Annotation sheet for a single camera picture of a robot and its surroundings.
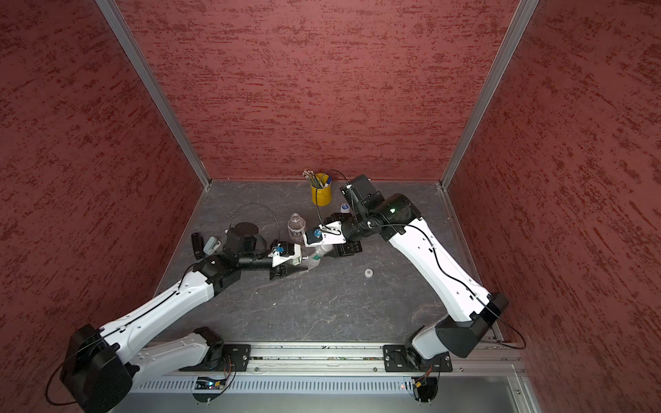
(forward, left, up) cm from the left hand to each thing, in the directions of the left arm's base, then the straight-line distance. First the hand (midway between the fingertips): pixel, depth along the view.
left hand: (302, 260), depth 74 cm
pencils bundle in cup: (+39, 0, -6) cm, 40 cm away
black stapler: (+14, +43, -17) cm, 49 cm away
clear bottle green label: (-3, -6, +10) cm, 12 cm away
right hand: (+1, -8, +10) cm, 12 cm away
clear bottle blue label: (+19, -13, +1) cm, 23 cm away
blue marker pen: (+42, -7, -8) cm, 43 cm away
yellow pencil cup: (+37, -4, -13) cm, 40 cm away
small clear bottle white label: (+13, +4, -2) cm, 14 cm away
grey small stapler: (+14, +38, -16) cm, 44 cm away
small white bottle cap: (+5, -22, -19) cm, 29 cm away
